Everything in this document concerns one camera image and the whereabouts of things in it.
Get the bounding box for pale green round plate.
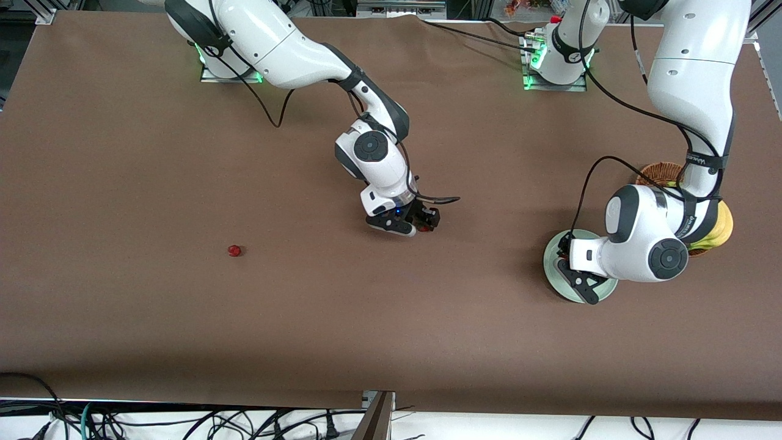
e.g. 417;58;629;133
543;229;619;304

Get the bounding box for brown wicker basket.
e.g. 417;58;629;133
635;162;712;259

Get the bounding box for yellow banana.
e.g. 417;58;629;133
689;200;734;251

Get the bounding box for orange red fruit toys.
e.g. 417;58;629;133
505;0;554;17

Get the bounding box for brown table cover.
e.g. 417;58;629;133
0;11;782;422

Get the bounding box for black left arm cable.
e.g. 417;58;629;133
571;0;731;242

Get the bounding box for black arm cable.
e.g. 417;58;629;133
571;0;731;242
205;0;461;204

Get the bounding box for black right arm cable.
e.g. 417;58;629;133
205;0;461;204

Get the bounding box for long black table cable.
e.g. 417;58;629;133
415;13;541;54

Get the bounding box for grey aluminium table post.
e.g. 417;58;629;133
350;391;396;440

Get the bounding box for short black table cable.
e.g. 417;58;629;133
484;16;533;39

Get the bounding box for aluminium frame profile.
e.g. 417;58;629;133
356;0;448;19

